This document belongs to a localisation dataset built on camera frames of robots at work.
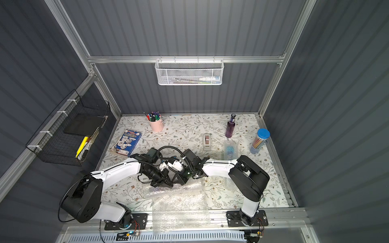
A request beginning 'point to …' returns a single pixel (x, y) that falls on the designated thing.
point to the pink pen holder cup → (157, 125)
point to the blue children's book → (127, 142)
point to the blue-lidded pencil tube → (262, 135)
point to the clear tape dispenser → (207, 142)
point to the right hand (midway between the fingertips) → (174, 181)
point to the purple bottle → (230, 126)
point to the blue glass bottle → (230, 152)
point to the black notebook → (83, 124)
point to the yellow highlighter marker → (85, 140)
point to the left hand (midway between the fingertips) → (172, 188)
